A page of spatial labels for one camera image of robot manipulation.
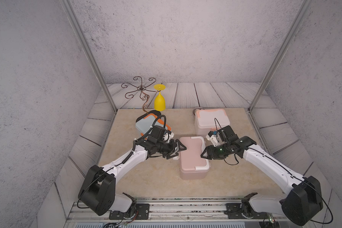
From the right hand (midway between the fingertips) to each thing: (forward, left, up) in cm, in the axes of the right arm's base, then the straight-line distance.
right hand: (205, 156), depth 77 cm
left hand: (+1, +11, +2) cm, 11 cm away
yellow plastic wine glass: (+36, +27, +8) cm, 46 cm away
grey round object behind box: (+41, +3, -8) cm, 42 cm away
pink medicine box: (-5, +7, 0) cm, 9 cm away
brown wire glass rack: (+39, +40, +17) cm, 58 cm away
